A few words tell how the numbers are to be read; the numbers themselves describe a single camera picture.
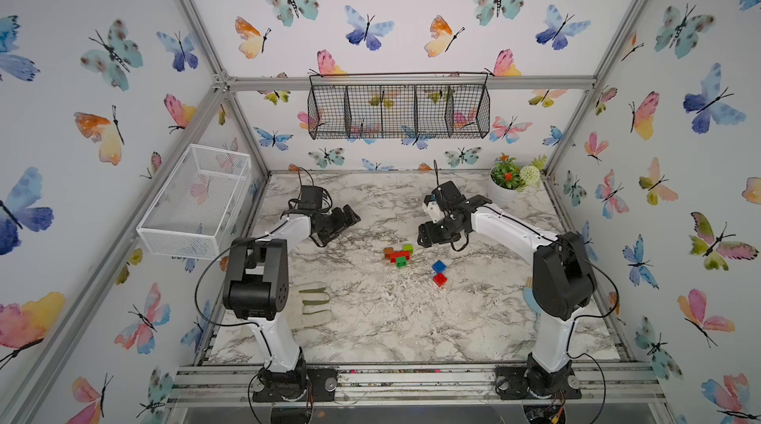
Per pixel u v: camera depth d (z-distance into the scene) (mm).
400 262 935
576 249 509
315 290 896
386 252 962
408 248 969
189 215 821
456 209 694
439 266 934
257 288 505
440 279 907
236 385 747
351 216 889
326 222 846
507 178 989
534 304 546
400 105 984
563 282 495
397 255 951
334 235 896
